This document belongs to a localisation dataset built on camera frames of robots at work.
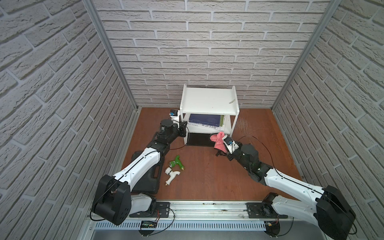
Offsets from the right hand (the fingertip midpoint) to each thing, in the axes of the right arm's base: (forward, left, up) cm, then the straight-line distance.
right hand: (226, 141), depth 81 cm
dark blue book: (+13, +9, +4) cm, 16 cm away
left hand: (+12, +25, +8) cm, 29 cm away
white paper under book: (+8, +1, +1) cm, 8 cm away
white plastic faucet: (-10, +34, -13) cm, 38 cm away
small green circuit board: (-34, +43, -17) cm, 57 cm away
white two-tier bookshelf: (+9, +11, +17) cm, 22 cm away
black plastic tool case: (-17, +43, -11) cm, 47 cm away
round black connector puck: (-40, -17, -17) cm, 47 cm away
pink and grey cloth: (-1, +4, 0) cm, 4 cm away
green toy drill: (-5, +32, -13) cm, 35 cm away
